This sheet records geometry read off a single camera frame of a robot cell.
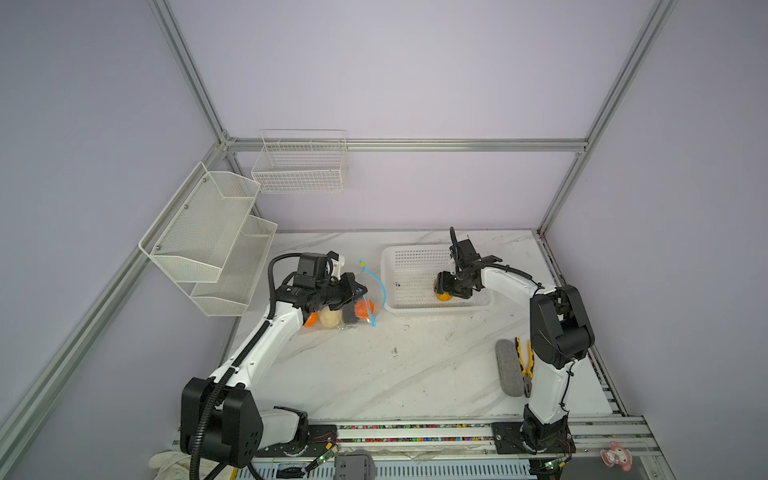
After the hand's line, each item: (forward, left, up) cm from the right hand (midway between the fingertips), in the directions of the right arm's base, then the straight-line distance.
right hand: (440, 287), depth 97 cm
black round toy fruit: (-10, +29, 0) cm, 31 cm away
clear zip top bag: (-5, +21, +4) cm, 22 cm away
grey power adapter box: (-48, +24, -6) cm, 54 cm away
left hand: (-11, +22, +14) cm, 29 cm away
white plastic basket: (+7, +11, -4) cm, 13 cm away
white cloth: (-49, +66, -1) cm, 82 cm away
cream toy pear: (-12, +35, 0) cm, 37 cm away
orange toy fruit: (-11, +41, -2) cm, 42 cm away
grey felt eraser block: (-25, -18, -4) cm, 31 cm away
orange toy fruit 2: (-11, +24, +3) cm, 27 cm away
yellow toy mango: (-4, -1, -1) cm, 4 cm away
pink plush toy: (-45, -39, -5) cm, 60 cm away
